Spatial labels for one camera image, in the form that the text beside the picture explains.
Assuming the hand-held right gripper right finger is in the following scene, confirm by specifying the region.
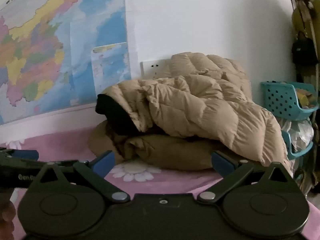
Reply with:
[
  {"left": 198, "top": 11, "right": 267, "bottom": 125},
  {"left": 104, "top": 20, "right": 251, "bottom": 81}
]
[{"left": 197, "top": 150, "right": 298, "bottom": 204}]

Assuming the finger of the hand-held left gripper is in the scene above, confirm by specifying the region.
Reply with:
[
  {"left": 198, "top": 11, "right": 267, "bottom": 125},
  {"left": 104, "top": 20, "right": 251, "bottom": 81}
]
[{"left": 0, "top": 148, "right": 40, "bottom": 161}]

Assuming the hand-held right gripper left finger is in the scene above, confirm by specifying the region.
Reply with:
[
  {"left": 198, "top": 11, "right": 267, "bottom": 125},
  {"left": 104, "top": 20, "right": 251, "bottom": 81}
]
[{"left": 27, "top": 150, "right": 131, "bottom": 203}]

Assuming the beige down jacket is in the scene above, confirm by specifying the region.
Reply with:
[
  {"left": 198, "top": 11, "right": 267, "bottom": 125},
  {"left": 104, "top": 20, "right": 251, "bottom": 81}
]
[{"left": 89, "top": 52, "right": 293, "bottom": 178}]

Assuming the person's left hand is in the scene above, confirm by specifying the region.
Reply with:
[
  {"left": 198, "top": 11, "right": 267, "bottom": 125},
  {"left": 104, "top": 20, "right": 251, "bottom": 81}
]
[{"left": 0, "top": 201, "right": 17, "bottom": 223}]

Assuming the pink floral bed sheet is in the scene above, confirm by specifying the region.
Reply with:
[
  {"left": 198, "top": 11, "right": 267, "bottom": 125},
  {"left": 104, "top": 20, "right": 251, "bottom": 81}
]
[{"left": 0, "top": 122, "right": 320, "bottom": 240}]

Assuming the teal plastic basket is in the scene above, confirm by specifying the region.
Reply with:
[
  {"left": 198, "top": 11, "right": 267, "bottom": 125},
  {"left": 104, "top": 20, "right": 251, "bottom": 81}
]
[
  {"left": 261, "top": 81, "right": 320, "bottom": 120},
  {"left": 281, "top": 129, "right": 315, "bottom": 160}
]

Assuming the clear plastic bag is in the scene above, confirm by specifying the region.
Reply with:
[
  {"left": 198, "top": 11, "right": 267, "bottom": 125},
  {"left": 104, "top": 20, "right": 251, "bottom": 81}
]
[{"left": 280, "top": 119, "right": 314, "bottom": 153}]

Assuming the black hanging bag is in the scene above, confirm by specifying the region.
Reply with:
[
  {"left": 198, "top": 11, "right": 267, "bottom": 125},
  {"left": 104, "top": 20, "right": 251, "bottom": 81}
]
[{"left": 292, "top": 34, "right": 319, "bottom": 66}]

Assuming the olive green hanging bag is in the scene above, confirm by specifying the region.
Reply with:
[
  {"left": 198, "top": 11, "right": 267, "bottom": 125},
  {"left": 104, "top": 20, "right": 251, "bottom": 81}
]
[{"left": 291, "top": 0, "right": 320, "bottom": 55}]

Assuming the white wall socket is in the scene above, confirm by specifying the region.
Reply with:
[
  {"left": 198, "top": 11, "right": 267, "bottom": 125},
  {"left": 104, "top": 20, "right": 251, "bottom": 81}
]
[{"left": 139, "top": 59, "right": 173, "bottom": 78}]

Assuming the colourful wall map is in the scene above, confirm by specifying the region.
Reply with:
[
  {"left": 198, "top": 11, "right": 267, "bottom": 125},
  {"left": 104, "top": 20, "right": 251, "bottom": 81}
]
[{"left": 0, "top": 0, "right": 132, "bottom": 125}]

